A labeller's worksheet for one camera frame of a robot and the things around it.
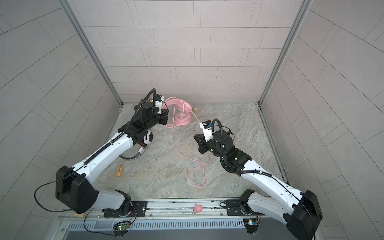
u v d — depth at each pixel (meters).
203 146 0.62
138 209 0.71
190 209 0.72
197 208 0.70
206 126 0.61
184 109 0.78
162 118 0.68
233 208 0.71
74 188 0.39
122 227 0.64
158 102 0.67
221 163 0.55
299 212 0.38
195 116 0.85
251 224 0.68
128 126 0.59
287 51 0.87
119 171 0.81
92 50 0.87
